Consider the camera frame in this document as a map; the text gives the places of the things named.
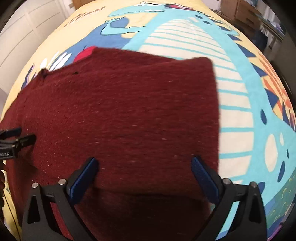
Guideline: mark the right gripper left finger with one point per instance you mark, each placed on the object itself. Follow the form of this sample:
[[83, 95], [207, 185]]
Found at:
[[39, 222]]

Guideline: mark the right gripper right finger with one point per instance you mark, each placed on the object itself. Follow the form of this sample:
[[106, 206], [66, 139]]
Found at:
[[249, 222]]

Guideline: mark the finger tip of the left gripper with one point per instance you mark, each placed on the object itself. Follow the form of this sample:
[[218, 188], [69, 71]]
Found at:
[[12, 143]]

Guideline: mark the dark red knit sweater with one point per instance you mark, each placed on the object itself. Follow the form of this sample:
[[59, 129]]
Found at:
[[143, 117]]

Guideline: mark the person's left hand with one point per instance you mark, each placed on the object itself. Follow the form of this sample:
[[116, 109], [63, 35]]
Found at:
[[2, 184]]

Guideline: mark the yellow dinosaur print bedspread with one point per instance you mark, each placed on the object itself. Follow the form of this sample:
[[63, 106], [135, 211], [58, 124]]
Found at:
[[256, 118]]

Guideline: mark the white wardrobe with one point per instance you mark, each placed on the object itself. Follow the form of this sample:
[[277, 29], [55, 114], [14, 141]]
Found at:
[[24, 32]]

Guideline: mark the brown cardboard boxes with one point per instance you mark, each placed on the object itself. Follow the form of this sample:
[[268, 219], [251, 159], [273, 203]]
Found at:
[[241, 11]]

